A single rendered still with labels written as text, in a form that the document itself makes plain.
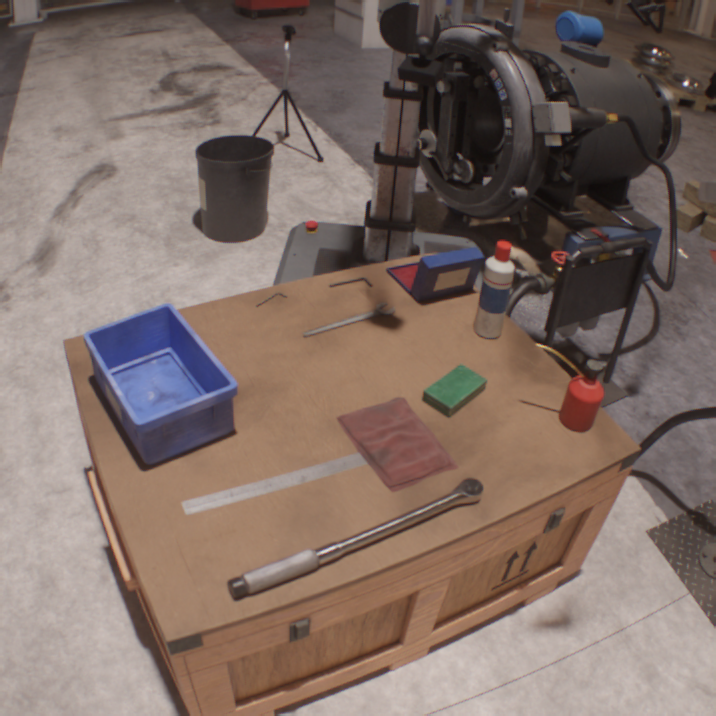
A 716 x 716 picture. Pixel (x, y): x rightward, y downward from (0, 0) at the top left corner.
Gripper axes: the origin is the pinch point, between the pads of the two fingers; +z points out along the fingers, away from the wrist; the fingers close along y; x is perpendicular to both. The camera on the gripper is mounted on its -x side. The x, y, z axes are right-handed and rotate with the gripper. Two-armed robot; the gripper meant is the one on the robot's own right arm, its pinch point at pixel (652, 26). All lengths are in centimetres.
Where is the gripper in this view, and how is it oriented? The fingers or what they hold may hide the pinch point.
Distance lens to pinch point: 183.2
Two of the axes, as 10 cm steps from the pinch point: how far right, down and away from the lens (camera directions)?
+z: 4.4, 7.2, 5.4
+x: -8.9, 3.0, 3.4
